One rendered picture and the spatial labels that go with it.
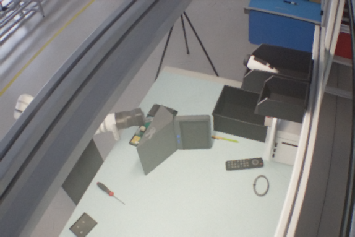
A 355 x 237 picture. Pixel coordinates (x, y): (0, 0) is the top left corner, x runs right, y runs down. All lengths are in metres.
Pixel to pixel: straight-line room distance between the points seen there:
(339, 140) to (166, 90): 1.76
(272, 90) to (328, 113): 2.13
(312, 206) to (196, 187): 1.35
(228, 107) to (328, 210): 1.32
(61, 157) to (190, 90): 1.36
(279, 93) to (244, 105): 0.61
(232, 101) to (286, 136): 0.45
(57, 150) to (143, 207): 0.94
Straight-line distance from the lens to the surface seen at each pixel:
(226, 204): 1.37
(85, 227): 1.42
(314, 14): 2.70
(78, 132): 0.49
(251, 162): 1.46
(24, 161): 0.44
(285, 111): 0.98
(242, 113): 1.65
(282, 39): 2.76
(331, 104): 3.26
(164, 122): 1.36
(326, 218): 2.56
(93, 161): 1.97
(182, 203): 1.38
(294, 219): 0.79
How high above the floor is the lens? 2.23
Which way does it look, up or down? 47 degrees down
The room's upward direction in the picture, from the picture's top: 10 degrees counter-clockwise
